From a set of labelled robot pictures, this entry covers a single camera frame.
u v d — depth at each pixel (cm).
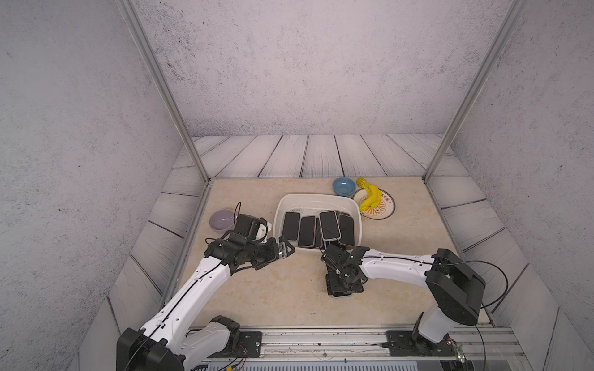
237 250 54
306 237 96
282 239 69
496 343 74
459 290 45
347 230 95
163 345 39
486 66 82
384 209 108
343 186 117
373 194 107
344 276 62
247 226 59
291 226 102
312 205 108
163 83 86
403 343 74
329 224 99
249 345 73
